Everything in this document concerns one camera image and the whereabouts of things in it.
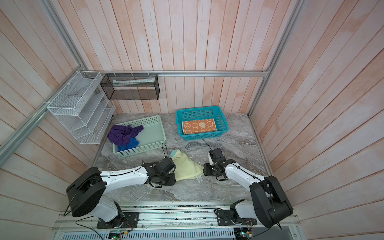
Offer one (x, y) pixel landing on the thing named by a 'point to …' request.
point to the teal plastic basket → (211, 112)
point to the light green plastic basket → (152, 134)
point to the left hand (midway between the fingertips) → (172, 184)
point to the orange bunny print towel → (198, 126)
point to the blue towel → (132, 143)
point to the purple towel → (120, 134)
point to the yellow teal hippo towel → (184, 168)
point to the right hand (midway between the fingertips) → (206, 170)
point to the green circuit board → (244, 234)
